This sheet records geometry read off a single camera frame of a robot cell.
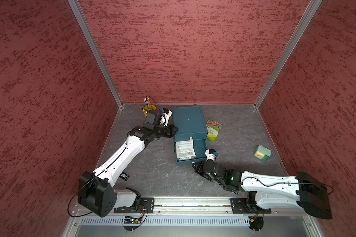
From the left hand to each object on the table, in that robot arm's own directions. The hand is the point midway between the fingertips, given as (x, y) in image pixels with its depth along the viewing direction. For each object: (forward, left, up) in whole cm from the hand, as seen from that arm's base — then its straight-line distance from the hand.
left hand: (175, 133), depth 79 cm
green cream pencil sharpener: (-4, -54, -16) cm, 56 cm away
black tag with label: (-18, +29, -17) cm, 38 cm away
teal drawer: (-1, -15, -12) cm, 19 cm away
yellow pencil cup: (+29, +17, -11) cm, 36 cm away
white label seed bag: (-4, -6, -11) cm, 13 cm away
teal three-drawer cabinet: (+7, -8, +1) cm, 11 cm away
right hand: (-16, -9, -11) cm, 21 cm away
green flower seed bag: (+17, -27, -19) cm, 37 cm away
